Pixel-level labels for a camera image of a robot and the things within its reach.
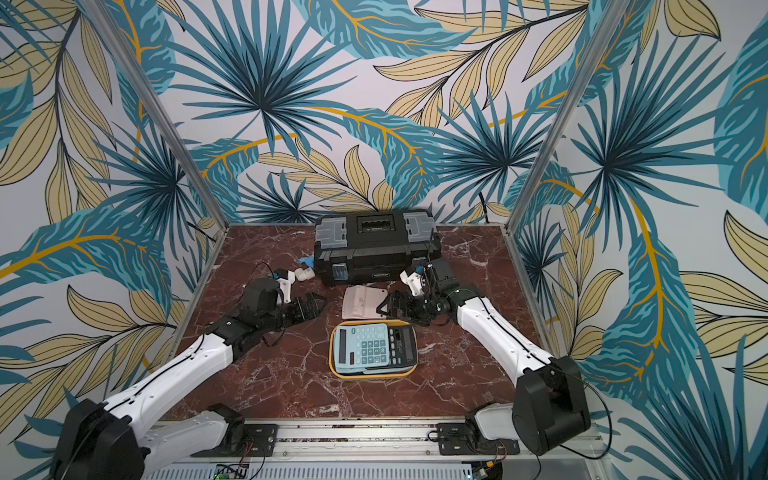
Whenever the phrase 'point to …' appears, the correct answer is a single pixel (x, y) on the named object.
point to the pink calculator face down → (361, 302)
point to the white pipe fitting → (304, 274)
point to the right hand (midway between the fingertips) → (390, 311)
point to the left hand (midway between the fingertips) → (317, 308)
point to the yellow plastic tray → (389, 322)
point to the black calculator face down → (402, 341)
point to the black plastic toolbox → (372, 247)
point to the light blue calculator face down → (360, 346)
